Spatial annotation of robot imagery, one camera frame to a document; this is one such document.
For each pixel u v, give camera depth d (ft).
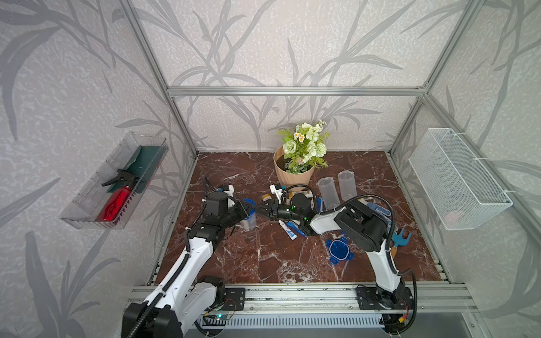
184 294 1.48
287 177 3.00
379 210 3.16
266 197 3.26
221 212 2.05
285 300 2.47
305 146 2.78
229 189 2.47
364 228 1.79
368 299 2.37
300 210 2.43
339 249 2.78
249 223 2.89
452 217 2.33
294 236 2.91
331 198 3.24
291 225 2.99
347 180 3.53
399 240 2.85
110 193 2.02
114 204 1.93
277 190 2.76
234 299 2.38
